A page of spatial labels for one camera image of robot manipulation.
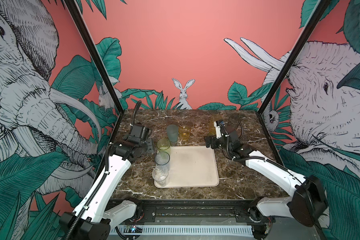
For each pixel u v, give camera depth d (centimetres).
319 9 70
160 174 82
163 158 87
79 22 73
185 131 104
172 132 104
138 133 54
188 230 70
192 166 92
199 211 77
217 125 73
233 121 110
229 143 61
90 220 37
